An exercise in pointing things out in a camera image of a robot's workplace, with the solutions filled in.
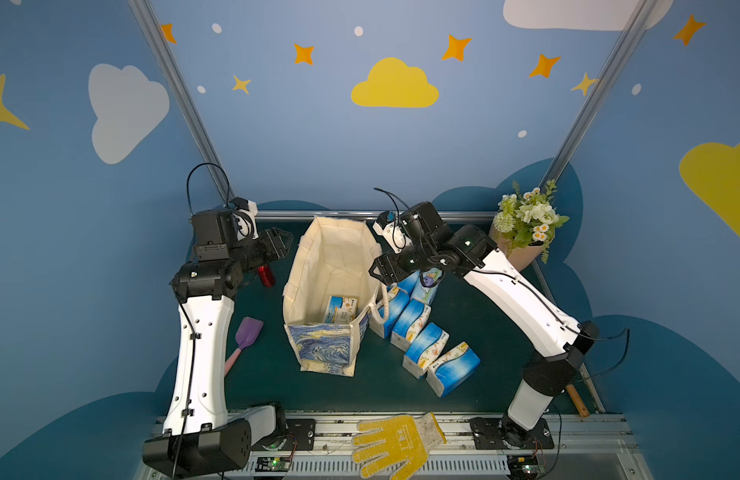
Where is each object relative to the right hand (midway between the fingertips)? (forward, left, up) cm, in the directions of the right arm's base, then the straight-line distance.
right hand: (387, 261), depth 72 cm
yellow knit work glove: (-33, -7, -30) cm, 45 cm away
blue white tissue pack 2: (+7, -6, -23) cm, 25 cm away
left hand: (+1, +23, +6) cm, 24 cm away
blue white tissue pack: (-1, +13, -24) cm, 28 cm away
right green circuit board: (-37, -35, -32) cm, 60 cm away
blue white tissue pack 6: (-18, -19, -22) cm, 34 cm away
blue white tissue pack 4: (-5, -8, -23) cm, 25 cm away
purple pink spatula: (-9, +42, -29) cm, 52 cm away
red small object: (+10, +40, -24) cm, 48 cm away
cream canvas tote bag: (+8, +19, -31) cm, 37 cm away
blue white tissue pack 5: (-13, -11, -22) cm, 28 cm away
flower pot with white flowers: (+19, -39, -4) cm, 43 cm away
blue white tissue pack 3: (-2, -3, -23) cm, 23 cm away
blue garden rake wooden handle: (-21, -53, -30) cm, 64 cm away
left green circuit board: (-40, +25, -30) cm, 56 cm away
